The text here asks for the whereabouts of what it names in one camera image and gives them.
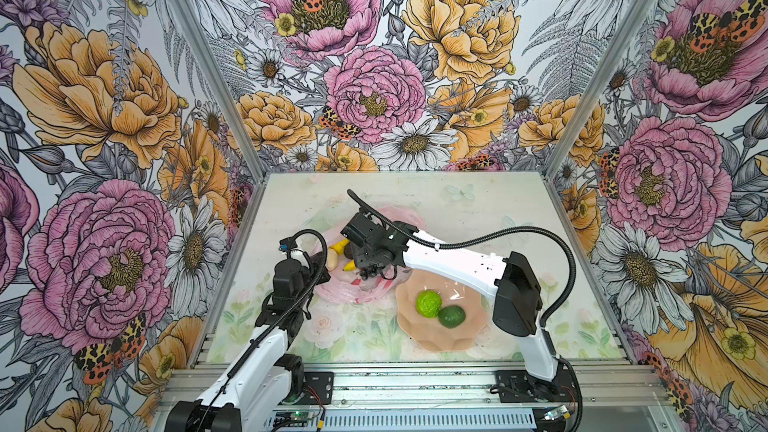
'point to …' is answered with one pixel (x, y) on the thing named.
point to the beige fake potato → (332, 259)
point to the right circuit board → (550, 415)
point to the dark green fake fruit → (451, 317)
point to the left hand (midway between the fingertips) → (324, 261)
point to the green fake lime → (428, 303)
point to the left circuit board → (293, 418)
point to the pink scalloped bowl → (429, 333)
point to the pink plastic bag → (348, 285)
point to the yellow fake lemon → (339, 247)
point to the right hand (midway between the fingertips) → (370, 258)
